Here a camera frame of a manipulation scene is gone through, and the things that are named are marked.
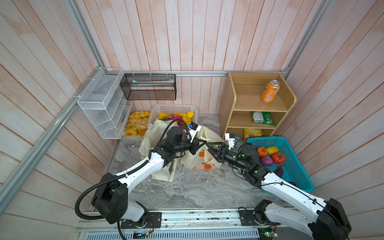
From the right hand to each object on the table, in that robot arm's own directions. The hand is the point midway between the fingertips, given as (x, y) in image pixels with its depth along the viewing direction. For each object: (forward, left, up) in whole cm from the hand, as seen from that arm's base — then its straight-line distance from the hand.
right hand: (206, 147), depth 70 cm
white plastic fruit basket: (+46, +36, -18) cm, 61 cm away
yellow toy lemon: (+42, +9, -20) cm, 47 cm away
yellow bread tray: (+30, +47, -18) cm, 59 cm away
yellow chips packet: (+28, -37, -22) cm, 52 cm away
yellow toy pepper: (+14, -45, -23) cm, 53 cm away
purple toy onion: (+5, -38, -22) cm, 45 cm away
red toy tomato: (+7, -46, -22) cm, 52 cm away
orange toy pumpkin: (+11, -38, -22) cm, 45 cm away
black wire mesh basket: (+51, +38, -1) cm, 64 cm away
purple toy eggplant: (0, -46, -25) cm, 52 cm away
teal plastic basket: (-1, -52, -23) cm, 57 cm away
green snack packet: (+27, -38, -7) cm, 47 cm away
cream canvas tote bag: (+16, +30, -9) cm, 35 cm away
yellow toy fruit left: (+43, +30, -21) cm, 56 cm away
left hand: (+4, 0, -3) cm, 5 cm away
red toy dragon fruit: (+36, +22, -17) cm, 45 cm away
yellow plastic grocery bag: (0, 0, -10) cm, 10 cm away
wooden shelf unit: (+27, -28, +4) cm, 39 cm away
